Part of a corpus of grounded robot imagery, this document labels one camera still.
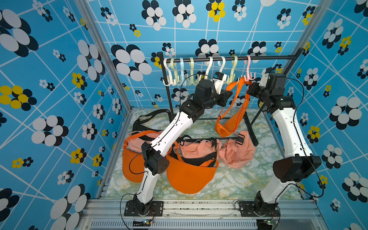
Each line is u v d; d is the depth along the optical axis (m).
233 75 0.67
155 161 0.48
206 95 0.57
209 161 0.85
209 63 0.61
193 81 0.68
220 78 0.60
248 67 0.64
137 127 1.08
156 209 0.73
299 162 0.44
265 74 0.66
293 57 0.64
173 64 0.61
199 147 0.92
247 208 0.73
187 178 0.80
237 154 0.88
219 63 0.64
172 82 0.66
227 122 0.96
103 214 0.73
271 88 0.56
